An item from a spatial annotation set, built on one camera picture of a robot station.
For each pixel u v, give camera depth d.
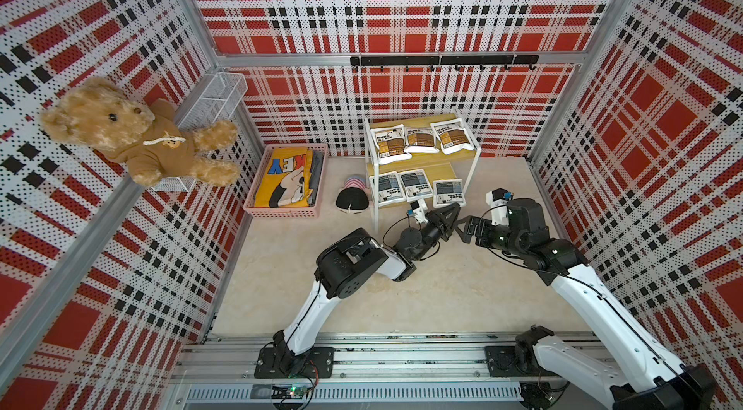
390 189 0.89
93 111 0.48
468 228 0.66
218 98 0.89
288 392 0.69
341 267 0.56
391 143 0.76
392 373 0.73
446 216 0.81
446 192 0.88
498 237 0.64
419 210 0.85
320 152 1.18
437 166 0.96
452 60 0.89
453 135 0.78
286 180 1.05
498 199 0.68
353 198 1.01
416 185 0.91
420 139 0.77
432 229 0.79
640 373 0.39
